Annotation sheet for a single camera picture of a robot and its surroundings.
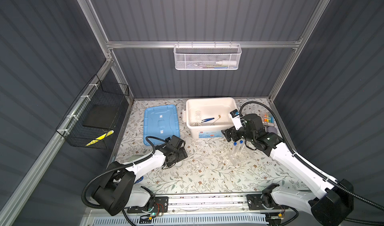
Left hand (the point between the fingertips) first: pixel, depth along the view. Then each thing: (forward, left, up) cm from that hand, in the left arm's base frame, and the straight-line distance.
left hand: (182, 156), depth 88 cm
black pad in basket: (+12, +39, +27) cm, 48 cm away
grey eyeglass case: (+16, -62, 0) cm, 64 cm away
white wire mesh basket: (+66, -21, +27) cm, 74 cm away
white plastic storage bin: (+29, -18, 0) cm, 34 cm away
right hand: (+6, -27, +19) cm, 34 cm away
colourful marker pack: (+26, -63, 0) cm, 68 cm away
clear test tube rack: (+1, -36, -1) cm, 36 cm away
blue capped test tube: (0, -32, -2) cm, 32 cm away
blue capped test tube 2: (0, -33, +14) cm, 36 cm away
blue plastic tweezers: (+28, -19, -1) cm, 33 cm away
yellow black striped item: (+2, +36, +24) cm, 43 cm away
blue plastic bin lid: (+29, +16, -2) cm, 33 cm away
